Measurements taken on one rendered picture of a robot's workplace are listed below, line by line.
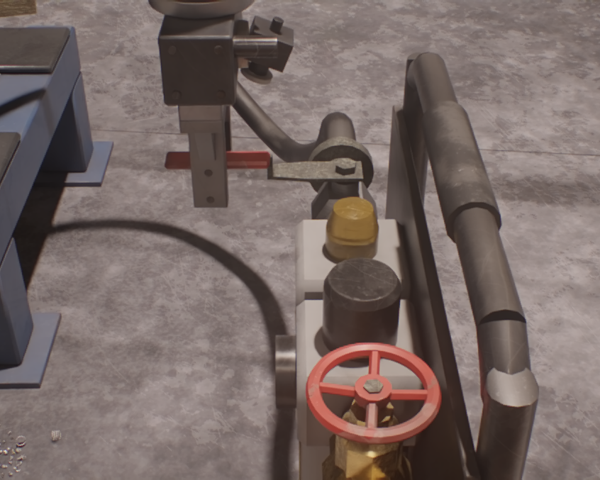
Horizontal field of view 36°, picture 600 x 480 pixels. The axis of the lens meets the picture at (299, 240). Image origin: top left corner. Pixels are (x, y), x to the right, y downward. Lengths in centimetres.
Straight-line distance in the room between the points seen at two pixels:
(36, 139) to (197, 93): 73
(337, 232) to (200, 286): 74
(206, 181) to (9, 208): 56
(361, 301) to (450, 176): 9
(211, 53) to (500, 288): 26
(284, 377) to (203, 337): 70
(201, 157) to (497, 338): 31
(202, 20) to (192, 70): 4
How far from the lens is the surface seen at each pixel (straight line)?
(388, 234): 68
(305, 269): 64
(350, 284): 56
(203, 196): 70
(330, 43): 210
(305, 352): 58
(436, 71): 67
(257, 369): 123
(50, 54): 147
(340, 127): 83
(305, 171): 73
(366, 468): 52
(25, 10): 234
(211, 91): 63
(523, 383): 45
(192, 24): 63
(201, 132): 64
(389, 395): 50
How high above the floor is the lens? 86
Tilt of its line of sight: 36 degrees down
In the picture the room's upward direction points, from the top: straight up
